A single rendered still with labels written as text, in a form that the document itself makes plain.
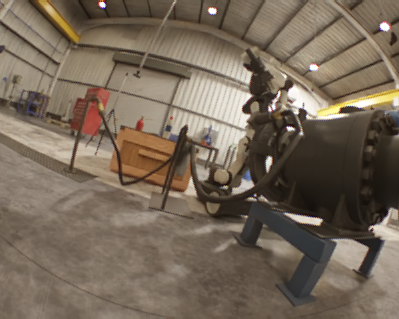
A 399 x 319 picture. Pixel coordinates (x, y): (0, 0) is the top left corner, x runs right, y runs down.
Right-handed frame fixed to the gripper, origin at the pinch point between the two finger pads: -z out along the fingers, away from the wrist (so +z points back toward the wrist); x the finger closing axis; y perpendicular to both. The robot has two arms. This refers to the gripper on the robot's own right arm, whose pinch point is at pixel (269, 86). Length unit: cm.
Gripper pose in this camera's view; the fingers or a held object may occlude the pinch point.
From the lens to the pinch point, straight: 119.2
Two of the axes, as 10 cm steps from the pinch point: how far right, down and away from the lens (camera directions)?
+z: -5.2, -8.4, -1.7
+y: -0.2, 2.1, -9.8
